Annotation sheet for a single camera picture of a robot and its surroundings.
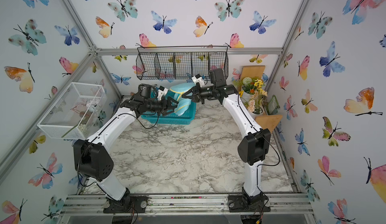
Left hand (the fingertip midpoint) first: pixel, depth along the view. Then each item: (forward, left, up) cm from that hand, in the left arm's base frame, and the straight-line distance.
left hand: (180, 107), depth 79 cm
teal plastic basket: (+7, +7, -20) cm, 22 cm away
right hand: (0, -3, +9) cm, 10 cm away
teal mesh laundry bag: (+3, +1, +8) cm, 8 cm away
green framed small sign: (+20, -64, -24) cm, 72 cm away
